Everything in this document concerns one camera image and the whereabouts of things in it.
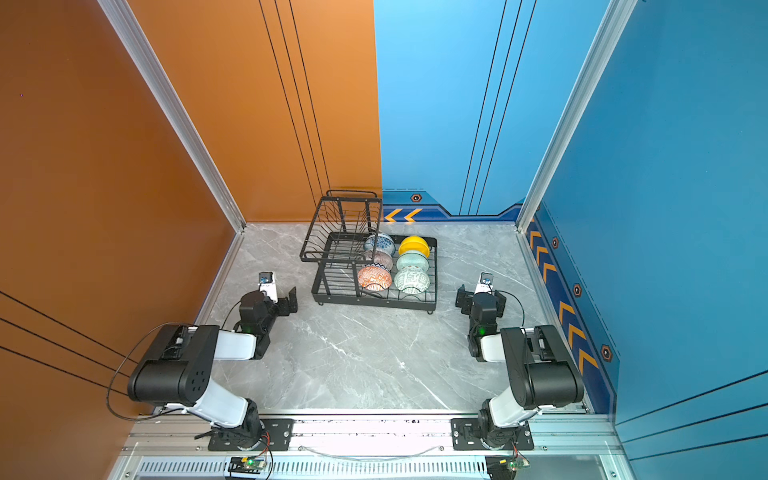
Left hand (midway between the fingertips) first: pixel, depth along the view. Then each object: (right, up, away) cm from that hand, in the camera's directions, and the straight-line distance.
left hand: (280, 285), depth 94 cm
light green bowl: (+43, +8, +8) cm, 44 cm away
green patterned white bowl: (+42, +1, +5) cm, 43 cm away
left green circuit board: (+2, -40, -24) cm, 46 cm away
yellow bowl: (+43, +14, +8) cm, 46 cm away
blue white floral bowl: (+32, +14, +15) cm, 38 cm away
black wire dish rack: (+26, +8, -15) cm, 31 cm away
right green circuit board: (+65, -39, -25) cm, 80 cm away
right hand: (+63, -1, -1) cm, 63 cm away
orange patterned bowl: (+30, +2, +5) cm, 31 cm away
